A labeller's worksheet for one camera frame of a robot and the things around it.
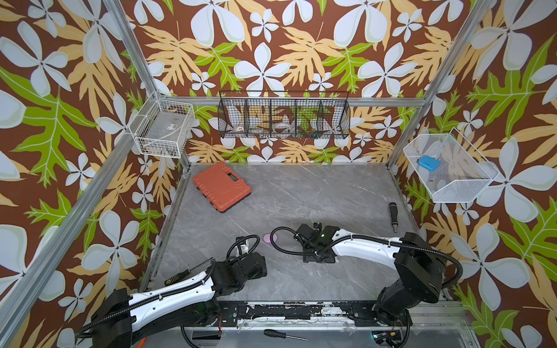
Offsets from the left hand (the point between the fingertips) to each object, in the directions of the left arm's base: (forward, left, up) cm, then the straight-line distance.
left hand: (256, 262), depth 82 cm
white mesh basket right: (+27, -73, +25) cm, 82 cm away
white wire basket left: (+44, +39, +29) cm, 66 cm away
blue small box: (+33, -69, +22) cm, 79 cm away
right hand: (+3, -21, -3) cm, 22 cm away
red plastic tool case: (+38, +19, 0) cm, 42 cm away
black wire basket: (+59, -11, +26) cm, 66 cm away
